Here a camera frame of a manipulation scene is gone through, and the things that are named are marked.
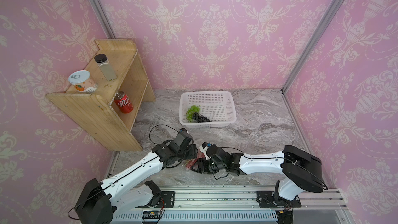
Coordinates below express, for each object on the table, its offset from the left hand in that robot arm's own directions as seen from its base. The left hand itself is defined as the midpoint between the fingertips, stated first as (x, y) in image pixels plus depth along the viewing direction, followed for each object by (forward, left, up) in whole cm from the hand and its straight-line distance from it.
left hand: (195, 153), depth 80 cm
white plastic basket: (+37, -15, -7) cm, 41 cm away
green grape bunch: (+33, +3, -6) cm, 34 cm away
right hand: (-8, 0, -2) cm, 9 cm away
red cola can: (+16, +35, +21) cm, 44 cm away
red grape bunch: (-4, +3, -3) cm, 6 cm away
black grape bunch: (+25, -2, -5) cm, 26 cm away
